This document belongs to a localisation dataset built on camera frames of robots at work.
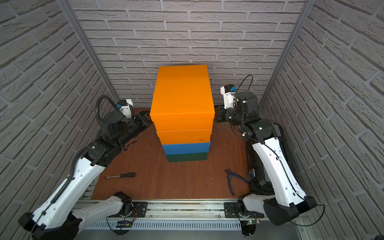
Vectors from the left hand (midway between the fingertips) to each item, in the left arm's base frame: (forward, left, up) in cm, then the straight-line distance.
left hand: (158, 110), depth 62 cm
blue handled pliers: (-13, -37, -39) cm, 55 cm away
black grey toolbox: (-24, -47, -26) cm, 58 cm away
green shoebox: (-2, -11, -42) cm, 43 cm away
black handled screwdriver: (-13, +24, -41) cm, 49 cm away
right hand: (+2, -24, 0) cm, 24 cm away
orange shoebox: (-6, -11, -12) cm, 17 cm away
